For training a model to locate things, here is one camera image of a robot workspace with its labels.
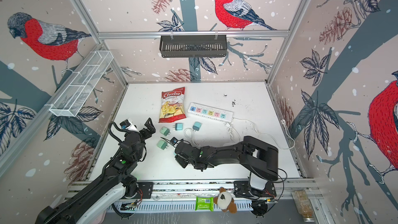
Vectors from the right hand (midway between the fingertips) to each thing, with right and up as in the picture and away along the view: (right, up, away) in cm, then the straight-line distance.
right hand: (177, 155), depth 82 cm
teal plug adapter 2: (+10, +14, +13) cm, 21 cm away
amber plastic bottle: (+58, -15, -16) cm, 62 cm away
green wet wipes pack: (+14, -17, -12) cm, 25 cm away
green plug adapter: (-9, +11, +10) cm, 17 cm away
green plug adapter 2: (-9, +5, +5) cm, 12 cm away
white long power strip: (+19, +22, +19) cm, 34 cm away
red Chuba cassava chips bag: (-6, +26, +19) cm, 33 cm away
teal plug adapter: (-1, +13, +12) cm, 18 cm away
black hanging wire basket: (+7, +68, +24) cm, 72 cm away
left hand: (-17, +19, -3) cm, 26 cm away
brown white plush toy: (+24, -15, -14) cm, 32 cm away
